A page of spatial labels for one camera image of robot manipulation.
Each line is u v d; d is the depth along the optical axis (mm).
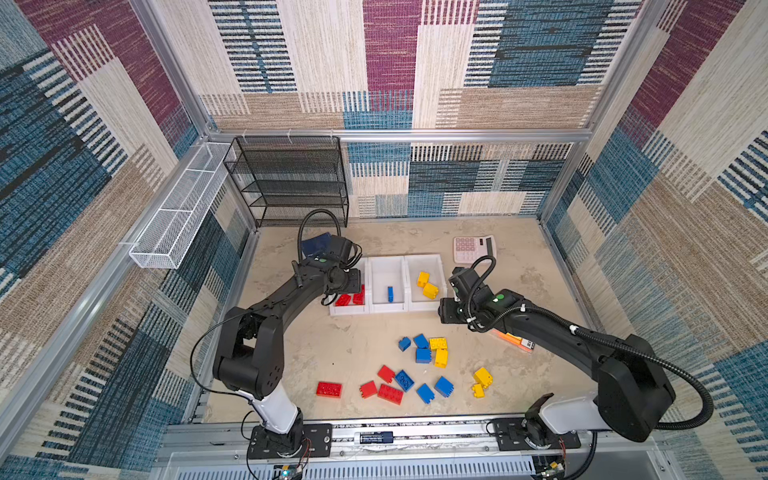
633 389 419
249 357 462
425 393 806
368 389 815
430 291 969
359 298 967
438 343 870
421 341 889
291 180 1097
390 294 967
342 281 777
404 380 826
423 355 865
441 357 843
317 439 731
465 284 665
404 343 871
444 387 801
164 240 916
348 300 965
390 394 793
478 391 795
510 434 732
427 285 991
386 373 832
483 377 811
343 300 965
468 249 1091
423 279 1010
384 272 1028
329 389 801
